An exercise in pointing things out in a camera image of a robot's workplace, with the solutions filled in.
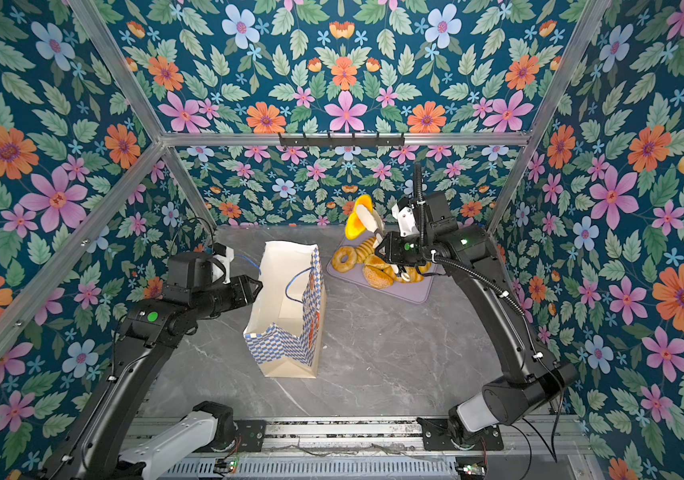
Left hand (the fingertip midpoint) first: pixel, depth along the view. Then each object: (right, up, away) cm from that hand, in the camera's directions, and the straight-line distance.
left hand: (260, 279), depth 68 cm
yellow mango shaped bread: (+22, +12, +5) cm, 26 cm away
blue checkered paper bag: (+6, -11, -2) cm, 13 cm away
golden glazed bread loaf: (+28, +3, +35) cm, 45 cm away
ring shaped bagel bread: (+14, +3, +37) cm, 40 cm away
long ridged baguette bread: (+24, +8, +40) cm, 47 cm away
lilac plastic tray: (+41, -7, +33) cm, 53 cm away
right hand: (+28, +7, +1) cm, 29 cm away
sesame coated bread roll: (+28, -3, +31) cm, 42 cm away
